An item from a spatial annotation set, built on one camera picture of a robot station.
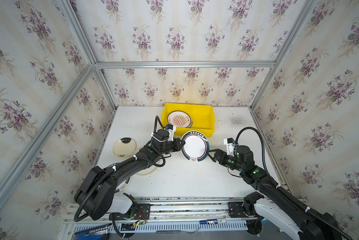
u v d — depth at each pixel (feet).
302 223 1.40
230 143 2.40
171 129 2.49
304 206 1.44
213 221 2.27
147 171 2.82
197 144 2.67
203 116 3.79
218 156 2.29
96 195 1.34
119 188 2.62
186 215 2.40
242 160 2.02
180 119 3.55
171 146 2.38
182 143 2.62
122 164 1.62
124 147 3.13
